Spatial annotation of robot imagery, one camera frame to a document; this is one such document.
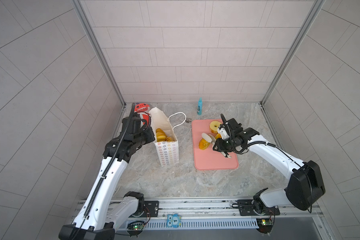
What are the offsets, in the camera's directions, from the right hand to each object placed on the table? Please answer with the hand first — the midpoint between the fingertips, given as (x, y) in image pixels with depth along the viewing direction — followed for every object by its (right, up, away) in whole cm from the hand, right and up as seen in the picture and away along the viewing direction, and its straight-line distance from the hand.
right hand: (214, 148), depth 81 cm
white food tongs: (-2, +5, +3) cm, 6 cm away
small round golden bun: (-6, +2, +3) cm, 7 cm away
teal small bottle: (-6, +22, +25) cm, 34 cm away
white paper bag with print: (-24, +1, -9) cm, 26 cm away
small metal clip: (-14, +15, +24) cm, 31 cm away
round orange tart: (-25, +5, +4) cm, 26 cm away
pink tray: (-3, -8, +6) cm, 10 cm away
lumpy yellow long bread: (-29, +6, +2) cm, 30 cm away
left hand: (-29, +11, -9) cm, 33 cm away
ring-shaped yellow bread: (+3, +11, +17) cm, 20 cm away
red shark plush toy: (-46, +23, +21) cm, 56 cm away
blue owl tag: (-21, -29, -14) cm, 39 cm away
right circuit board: (+21, -32, -13) cm, 41 cm away
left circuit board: (-37, -31, -16) cm, 51 cm away
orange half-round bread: (+1, +8, -5) cm, 9 cm away
